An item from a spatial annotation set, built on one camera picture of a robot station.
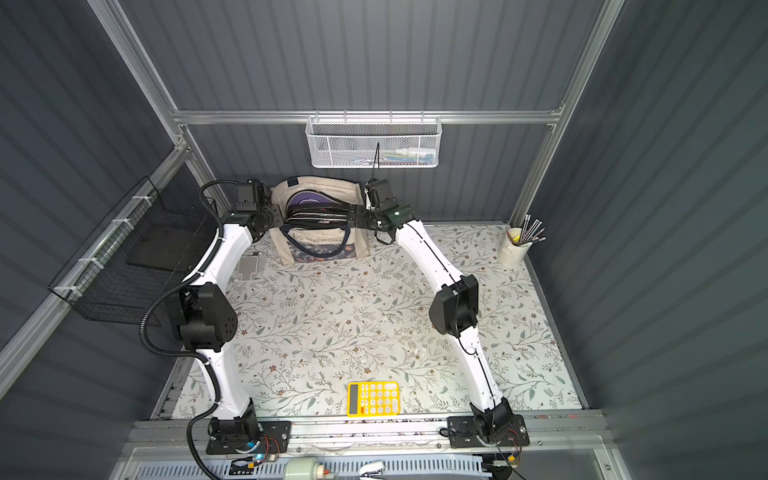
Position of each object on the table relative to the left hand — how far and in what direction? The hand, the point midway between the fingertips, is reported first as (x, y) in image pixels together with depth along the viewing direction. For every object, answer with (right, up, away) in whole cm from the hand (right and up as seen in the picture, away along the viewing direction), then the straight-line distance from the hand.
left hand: (275, 212), depth 93 cm
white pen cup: (+78, -13, +9) cm, 79 cm away
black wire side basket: (-28, -9, -13) cm, 32 cm away
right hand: (+27, -1, -2) cm, 27 cm away
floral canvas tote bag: (+6, -10, +1) cm, 12 cm away
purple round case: (+7, +7, +13) cm, 16 cm away
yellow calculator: (+32, -52, -14) cm, 62 cm away
